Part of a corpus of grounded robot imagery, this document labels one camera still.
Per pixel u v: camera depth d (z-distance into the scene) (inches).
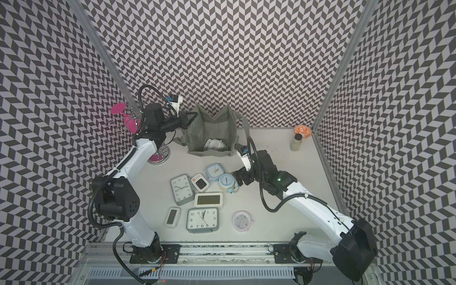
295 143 40.2
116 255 25.5
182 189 34.9
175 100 28.2
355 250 14.8
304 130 44.5
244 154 25.5
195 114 31.2
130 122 36.9
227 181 35.8
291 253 25.5
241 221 31.2
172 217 31.6
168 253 28.4
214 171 37.3
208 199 33.3
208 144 39.6
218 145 37.6
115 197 18.1
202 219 31.6
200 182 35.9
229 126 41.8
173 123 28.1
